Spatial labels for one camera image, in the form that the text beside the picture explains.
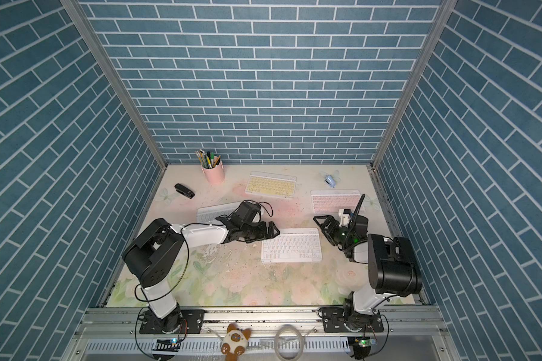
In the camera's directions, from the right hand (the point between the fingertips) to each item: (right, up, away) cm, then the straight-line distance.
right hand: (320, 224), depth 92 cm
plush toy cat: (-30, -31, -24) cm, 50 cm away
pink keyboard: (+4, +9, +13) cm, 16 cm away
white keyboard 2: (-8, -8, -1) cm, 11 cm away
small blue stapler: (+8, +18, +19) cm, 28 cm away
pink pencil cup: (-49, +21, +18) cm, 57 cm away
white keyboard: (-48, +4, +5) cm, 49 cm away
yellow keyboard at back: (-21, +17, +20) cm, 34 cm away
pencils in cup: (-51, +28, +13) cm, 60 cm away
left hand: (-18, -5, -2) cm, 19 cm away
